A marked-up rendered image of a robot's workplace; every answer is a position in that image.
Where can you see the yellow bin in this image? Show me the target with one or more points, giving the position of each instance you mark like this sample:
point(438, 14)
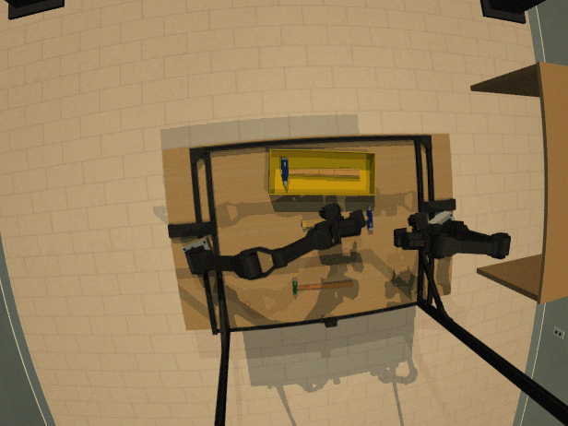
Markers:
point(319, 185)

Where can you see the hammer with blue head and wooden handle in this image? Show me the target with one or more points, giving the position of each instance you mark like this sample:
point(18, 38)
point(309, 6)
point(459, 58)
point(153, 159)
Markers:
point(319, 172)

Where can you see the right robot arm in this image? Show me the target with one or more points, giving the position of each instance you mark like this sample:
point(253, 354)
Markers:
point(444, 244)

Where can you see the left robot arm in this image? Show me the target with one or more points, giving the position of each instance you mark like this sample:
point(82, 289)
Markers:
point(246, 264)

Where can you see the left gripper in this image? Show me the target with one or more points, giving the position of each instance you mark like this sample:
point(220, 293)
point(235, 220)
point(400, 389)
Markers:
point(356, 214)

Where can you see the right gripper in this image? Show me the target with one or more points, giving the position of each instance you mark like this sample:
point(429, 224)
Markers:
point(398, 232)

